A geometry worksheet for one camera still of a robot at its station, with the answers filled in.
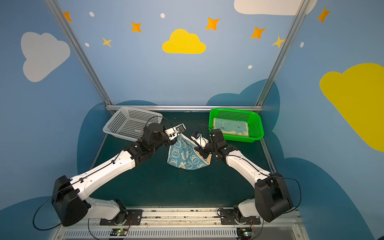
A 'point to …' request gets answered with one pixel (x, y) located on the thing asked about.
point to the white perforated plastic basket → (130, 123)
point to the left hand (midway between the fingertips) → (176, 125)
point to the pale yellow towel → (231, 126)
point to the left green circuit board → (119, 232)
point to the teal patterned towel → (183, 154)
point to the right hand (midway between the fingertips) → (199, 143)
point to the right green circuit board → (244, 232)
